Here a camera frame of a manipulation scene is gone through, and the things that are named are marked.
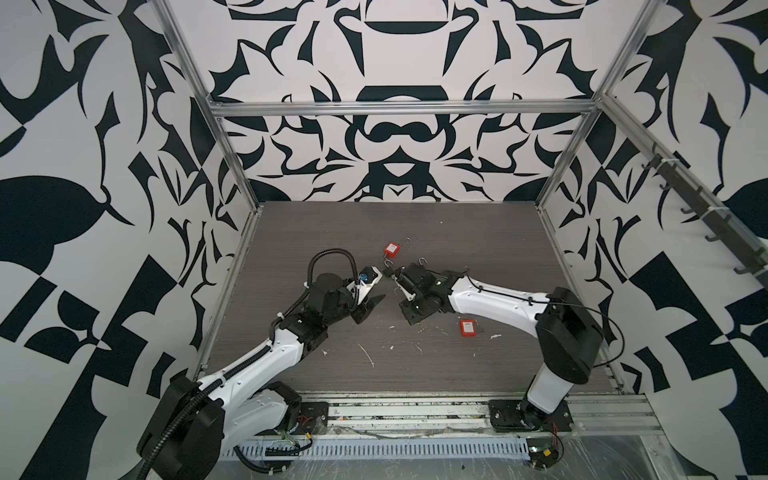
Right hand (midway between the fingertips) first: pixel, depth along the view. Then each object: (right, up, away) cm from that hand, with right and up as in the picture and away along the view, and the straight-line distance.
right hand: (409, 309), depth 86 cm
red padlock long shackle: (+17, -5, +1) cm, 18 cm away
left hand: (-9, +9, -7) cm, 14 cm away
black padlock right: (+6, +13, +18) cm, 23 cm away
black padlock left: (-6, +9, +13) cm, 17 cm away
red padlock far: (-4, +17, +18) cm, 25 cm away
